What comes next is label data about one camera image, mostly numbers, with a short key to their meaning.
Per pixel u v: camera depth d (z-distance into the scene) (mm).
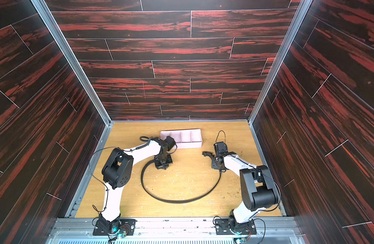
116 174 539
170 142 841
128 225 732
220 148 757
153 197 827
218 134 1127
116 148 554
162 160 804
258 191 454
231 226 661
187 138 1081
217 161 697
